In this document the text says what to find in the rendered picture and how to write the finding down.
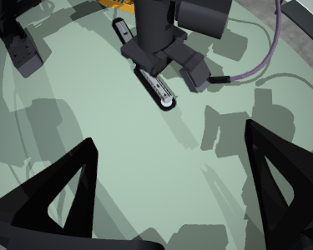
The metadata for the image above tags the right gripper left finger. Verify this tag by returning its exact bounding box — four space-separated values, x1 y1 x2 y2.
0 137 98 238

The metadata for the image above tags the orange tray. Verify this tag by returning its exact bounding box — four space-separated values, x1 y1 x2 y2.
99 0 135 14

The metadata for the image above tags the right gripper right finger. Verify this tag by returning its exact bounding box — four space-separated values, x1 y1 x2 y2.
245 119 313 250

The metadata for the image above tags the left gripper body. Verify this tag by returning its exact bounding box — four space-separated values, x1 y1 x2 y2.
120 18 211 88

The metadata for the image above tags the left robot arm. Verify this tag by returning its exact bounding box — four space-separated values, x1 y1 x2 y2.
0 0 232 93

